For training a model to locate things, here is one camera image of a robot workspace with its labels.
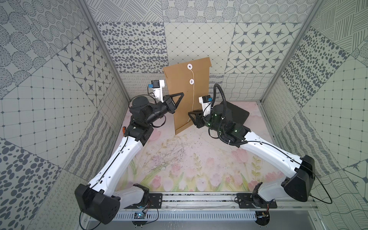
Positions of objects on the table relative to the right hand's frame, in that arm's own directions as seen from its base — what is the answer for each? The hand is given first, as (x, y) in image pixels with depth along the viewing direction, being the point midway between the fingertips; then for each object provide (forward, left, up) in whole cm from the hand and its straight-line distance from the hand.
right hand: (191, 114), depth 72 cm
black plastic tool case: (+22, -35, -26) cm, 49 cm away
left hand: (-3, +1, +15) cm, 15 cm away
